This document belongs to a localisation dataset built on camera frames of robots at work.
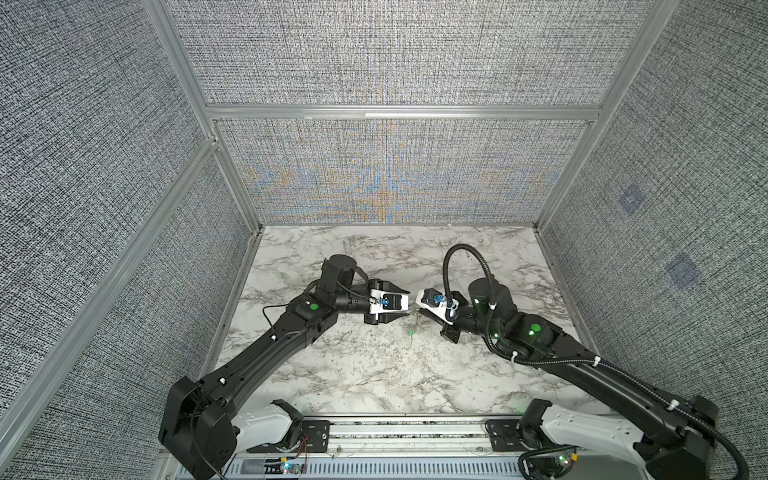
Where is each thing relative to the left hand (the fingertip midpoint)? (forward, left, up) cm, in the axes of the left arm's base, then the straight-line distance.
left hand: (404, 297), depth 71 cm
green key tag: (+1, -3, -20) cm, 21 cm away
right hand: (-2, -4, -1) cm, 5 cm away
